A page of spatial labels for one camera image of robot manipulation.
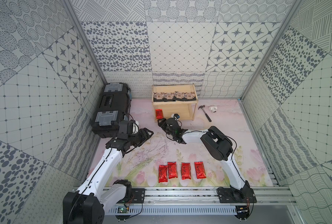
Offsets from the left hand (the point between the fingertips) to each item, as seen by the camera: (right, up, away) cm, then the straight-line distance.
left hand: (150, 132), depth 80 cm
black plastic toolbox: (-28, +19, +19) cm, 39 cm away
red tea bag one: (+3, +10, +27) cm, 29 cm away
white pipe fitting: (+47, +14, +31) cm, 58 cm away
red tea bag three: (+13, -23, +1) cm, 26 cm away
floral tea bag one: (+4, +22, +13) cm, 26 cm away
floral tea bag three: (+18, +23, +13) cm, 32 cm away
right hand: (+4, +3, +19) cm, 20 cm away
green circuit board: (-13, -39, -8) cm, 42 cm away
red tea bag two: (+7, -24, 0) cm, 25 cm away
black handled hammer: (+38, +16, +35) cm, 54 cm away
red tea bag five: (+30, -23, +2) cm, 38 cm away
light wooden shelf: (+25, +13, +32) cm, 43 cm away
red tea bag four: (+21, -23, +1) cm, 31 cm away
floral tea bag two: (+11, +22, +13) cm, 28 cm away
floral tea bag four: (+25, +23, +14) cm, 37 cm away
